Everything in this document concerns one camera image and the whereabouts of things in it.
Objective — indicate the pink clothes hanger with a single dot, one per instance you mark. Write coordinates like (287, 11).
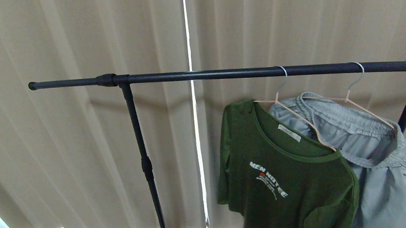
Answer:
(368, 111)
(299, 118)

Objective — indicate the green printed shirt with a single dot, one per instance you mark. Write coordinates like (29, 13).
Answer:
(288, 209)

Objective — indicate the pale grey garment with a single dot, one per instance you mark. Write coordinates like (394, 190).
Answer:
(390, 193)

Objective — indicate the black clothes rack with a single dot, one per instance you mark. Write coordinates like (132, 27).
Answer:
(221, 73)

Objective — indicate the beige curtain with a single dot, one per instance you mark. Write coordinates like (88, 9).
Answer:
(63, 159)

